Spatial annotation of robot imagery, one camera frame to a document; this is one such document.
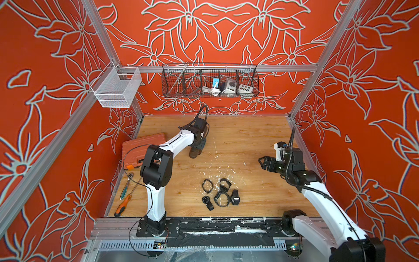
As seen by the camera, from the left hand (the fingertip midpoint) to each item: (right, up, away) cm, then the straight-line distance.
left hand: (198, 142), depth 97 cm
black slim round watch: (+5, -25, -13) cm, 29 cm away
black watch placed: (+14, -24, -13) cm, 31 cm away
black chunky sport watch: (+10, -26, -19) cm, 34 cm away
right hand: (+33, -8, -16) cm, 38 cm away
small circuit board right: (+44, -45, -27) cm, 69 cm away
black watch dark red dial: (+5, -28, -16) cm, 33 cm away
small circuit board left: (-16, -44, -25) cm, 53 cm away
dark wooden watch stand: (-2, -5, -7) cm, 9 cm away
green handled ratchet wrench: (-39, -24, -11) cm, 47 cm away
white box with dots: (+28, +32, -3) cm, 42 cm away
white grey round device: (+19, +32, -7) cm, 37 cm away
